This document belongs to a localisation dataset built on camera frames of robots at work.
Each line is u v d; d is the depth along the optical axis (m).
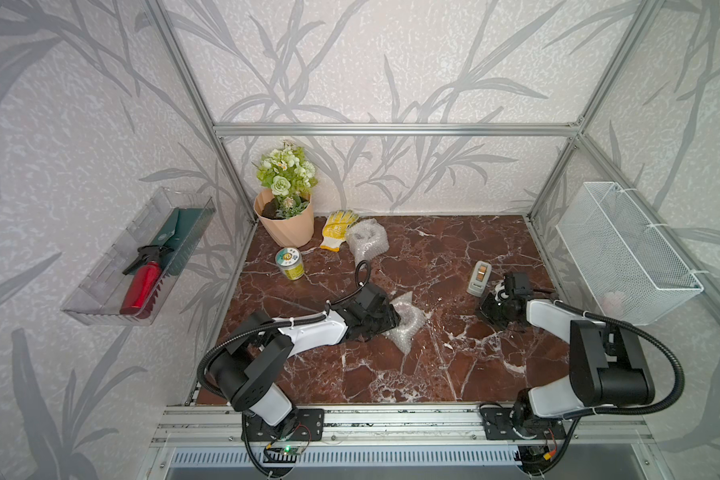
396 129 0.97
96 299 0.58
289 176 0.96
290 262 0.96
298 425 0.72
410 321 0.84
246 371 0.44
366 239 1.01
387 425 0.75
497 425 0.73
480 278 0.99
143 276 0.61
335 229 1.15
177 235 0.71
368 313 0.69
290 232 1.02
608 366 0.44
